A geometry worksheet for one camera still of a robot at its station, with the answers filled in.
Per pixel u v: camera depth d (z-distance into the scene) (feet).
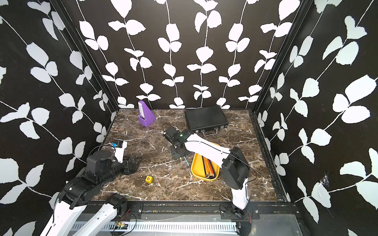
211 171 2.87
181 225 2.55
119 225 2.30
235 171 1.55
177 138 1.94
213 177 2.76
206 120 4.70
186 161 3.01
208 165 2.96
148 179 2.68
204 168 2.90
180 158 3.05
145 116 3.42
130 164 1.96
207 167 2.90
